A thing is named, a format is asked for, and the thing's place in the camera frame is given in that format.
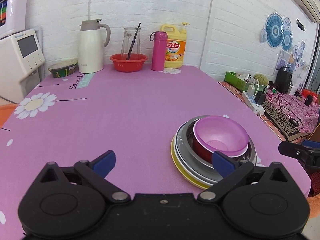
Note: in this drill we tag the yellow dish soap bottle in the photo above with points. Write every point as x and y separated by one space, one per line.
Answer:
175 47

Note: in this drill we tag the white thermos jug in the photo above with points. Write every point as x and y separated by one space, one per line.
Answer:
93 38

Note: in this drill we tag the instant noodle cup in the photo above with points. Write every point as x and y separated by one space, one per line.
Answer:
63 68

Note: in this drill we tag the clear glass carafe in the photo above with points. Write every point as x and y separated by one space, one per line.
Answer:
128 36

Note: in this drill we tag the white power strip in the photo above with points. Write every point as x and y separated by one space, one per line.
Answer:
250 102

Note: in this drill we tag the green box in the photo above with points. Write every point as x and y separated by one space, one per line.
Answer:
242 81

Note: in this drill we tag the white wall water purifier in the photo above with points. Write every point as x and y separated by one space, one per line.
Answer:
13 14

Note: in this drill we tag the black speaker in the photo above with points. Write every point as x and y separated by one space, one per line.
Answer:
283 80

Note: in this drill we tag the red plastic basket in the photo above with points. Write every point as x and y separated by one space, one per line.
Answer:
134 64

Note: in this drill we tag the stainless steel bowl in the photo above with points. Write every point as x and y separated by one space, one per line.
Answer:
183 141

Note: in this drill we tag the orange chair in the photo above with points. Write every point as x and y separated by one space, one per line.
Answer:
5 112

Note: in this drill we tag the white enamel plate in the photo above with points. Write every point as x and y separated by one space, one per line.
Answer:
256 160

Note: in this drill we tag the purple plastic bowl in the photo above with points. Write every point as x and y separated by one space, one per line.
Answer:
218 133

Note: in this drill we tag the blue paper fan decoration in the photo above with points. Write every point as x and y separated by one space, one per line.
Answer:
277 32

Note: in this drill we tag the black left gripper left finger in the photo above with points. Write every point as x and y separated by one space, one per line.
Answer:
94 173

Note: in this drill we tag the white water dispenser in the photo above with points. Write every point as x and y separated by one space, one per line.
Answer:
21 58

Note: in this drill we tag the yellow plate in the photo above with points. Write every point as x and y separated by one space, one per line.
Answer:
186 174

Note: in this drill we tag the pink floral tablecloth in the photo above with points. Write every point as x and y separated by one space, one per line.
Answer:
134 114

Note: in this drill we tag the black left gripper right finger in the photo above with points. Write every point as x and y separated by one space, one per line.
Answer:
233 175

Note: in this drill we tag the pink thermos bottle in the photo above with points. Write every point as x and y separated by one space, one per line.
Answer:
159 39

